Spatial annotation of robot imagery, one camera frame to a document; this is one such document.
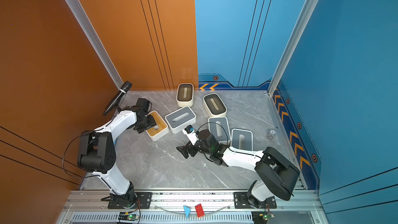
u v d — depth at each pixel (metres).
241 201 0.72
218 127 0.96
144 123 0.79
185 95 1.09
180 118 1.00
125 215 0.72
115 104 0.86
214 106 1.04
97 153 0.48
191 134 0.70
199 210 0.70
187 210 0.70
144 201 0.74
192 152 0.72
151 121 0.84
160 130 0.92
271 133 0.91
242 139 0.93
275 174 0.42
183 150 0.71
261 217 0.70
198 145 0.70
